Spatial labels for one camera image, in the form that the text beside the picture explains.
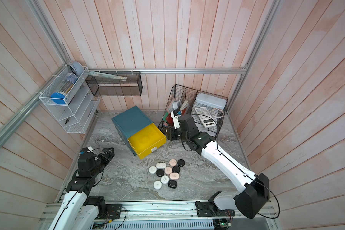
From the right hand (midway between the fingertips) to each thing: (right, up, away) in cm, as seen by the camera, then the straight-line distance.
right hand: (167, 128), depth 76 cm
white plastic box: (+29, +18, +19) cm, 40 cm away
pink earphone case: (+1, -26, +9) cm, 28 cm away
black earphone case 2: (+3, -33, +5) cm, 33 cm away
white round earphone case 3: (-6, -32, +4) cm, 33 cm away
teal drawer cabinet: (-23, +3, +8) cm, 25 cm away
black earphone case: (+5, -26, +11) cm, 28 cm away
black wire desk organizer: (+28, +12, +17) cm, 35 cm away
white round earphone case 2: (-1, -30, +6) cm, 31 cm away
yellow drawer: (-12, -8, +7) cm, 16 cm away
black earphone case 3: (+9, -23, +14) cm, 28 cm away
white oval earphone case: (-4, -24, +11) cm, 27 cm away
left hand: (-32, -15, +5) cm, 36 cm away
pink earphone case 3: (+3, -22, +14) cm, 26 cm away
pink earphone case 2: (+4, -29, +7) cm, 30 cm away
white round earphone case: (-9, -26, +10) cm, 29 cm away
